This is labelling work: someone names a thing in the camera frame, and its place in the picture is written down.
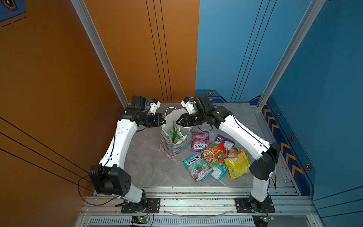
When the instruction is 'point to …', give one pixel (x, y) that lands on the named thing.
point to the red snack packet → (221, 146)
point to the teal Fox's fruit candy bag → (198, 170)
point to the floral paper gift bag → (182, 147)
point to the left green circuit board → (139, 219)
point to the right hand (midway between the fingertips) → (177, 122)
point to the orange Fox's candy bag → (233, 152)
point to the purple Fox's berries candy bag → (200, 140)
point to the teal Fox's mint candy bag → (220, 170)
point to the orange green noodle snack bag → (212, 156)
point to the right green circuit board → (265, 219)
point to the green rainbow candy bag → (176, 135)
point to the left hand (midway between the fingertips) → (165, 120)
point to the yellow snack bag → (238, 165)
